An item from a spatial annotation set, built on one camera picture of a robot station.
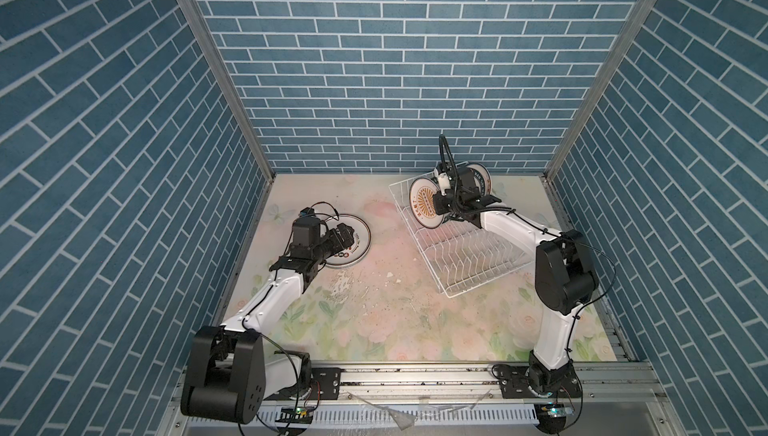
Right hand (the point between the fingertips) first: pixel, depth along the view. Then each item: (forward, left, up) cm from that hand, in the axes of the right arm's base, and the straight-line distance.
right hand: (435, 191), depth 96 cm
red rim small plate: (+9, -16, -2) cm, 18 cm away
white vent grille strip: (-59, +14, -16) cm, 63 cm away
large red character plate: (-14, +23, -11) cm, 29 cm away
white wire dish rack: (-15, -10, -13) cm, 23 cm away
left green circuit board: (-61, +32, -18) cm, 71 cm away
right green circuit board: (-55, -31, -16) cm, 65 cm away
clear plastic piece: (-60, +6, -16) cm, 62 cm away
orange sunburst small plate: (+1, +4, -7) cm, 8 cm away
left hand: (-17, +27, -1) cm, 32 cm away
